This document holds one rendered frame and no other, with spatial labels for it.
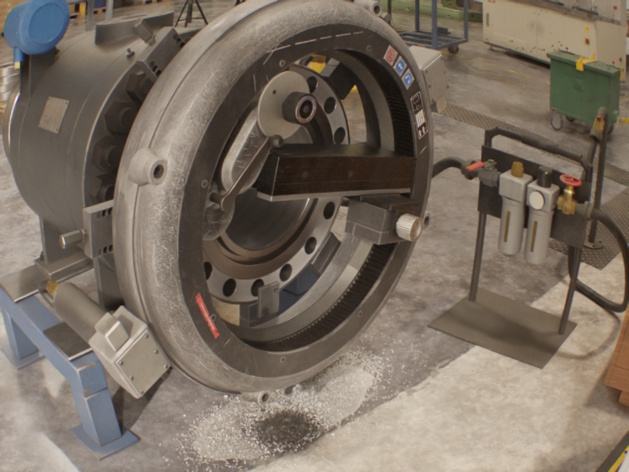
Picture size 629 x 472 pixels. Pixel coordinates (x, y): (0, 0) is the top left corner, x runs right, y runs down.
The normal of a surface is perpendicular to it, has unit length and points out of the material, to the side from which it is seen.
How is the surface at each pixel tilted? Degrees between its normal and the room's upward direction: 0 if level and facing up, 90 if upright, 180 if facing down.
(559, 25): 90
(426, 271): 0
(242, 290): 90
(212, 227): 90
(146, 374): 90
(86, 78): 42
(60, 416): 0
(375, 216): 77
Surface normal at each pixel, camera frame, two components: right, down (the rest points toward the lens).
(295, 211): -0.44, -0.42
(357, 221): -0.62, 0.08
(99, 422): 0.77, 0.29
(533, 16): -0.83, 0.20
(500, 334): 0.04, -0.91
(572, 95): -0.59, 0.32
